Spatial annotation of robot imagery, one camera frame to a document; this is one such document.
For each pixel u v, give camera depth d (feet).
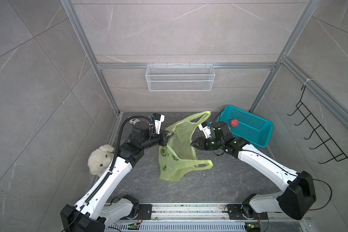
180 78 3.30
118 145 1.64
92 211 1.24
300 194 1.30
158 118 2.03
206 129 2.35
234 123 3.52
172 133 2.25
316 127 2.22
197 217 2.39
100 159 2.34
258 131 3.52
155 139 1.97
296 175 1.40
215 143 2.12
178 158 2.15
